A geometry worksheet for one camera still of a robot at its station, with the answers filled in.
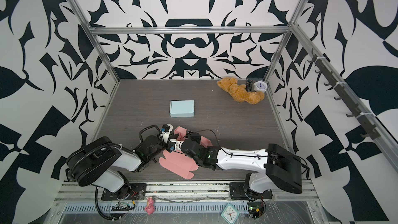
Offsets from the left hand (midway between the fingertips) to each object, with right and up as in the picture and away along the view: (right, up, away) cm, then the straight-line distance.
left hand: (177, 131), depth 86 cm
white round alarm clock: (+56, +27, +29) cm, 68 cm away
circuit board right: (+37, -32, -15) cm, 52 cm away
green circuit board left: (-25, -32, -13) cm, 43 cm away
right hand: (+6, 0, -8) cm, 10 cm away
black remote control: (+48, +27, +29) cm, 63 cm away
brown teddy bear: (+37, +22, +16) cm, 46 cm away
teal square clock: (+25, -31, -19) cm, 44 cm away
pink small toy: (-9, -29, -19) cm, 36 cm away
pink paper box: (0, -15, -4) cm, 16 cm away
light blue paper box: (+1, +12, +13) cm, 17 cm away
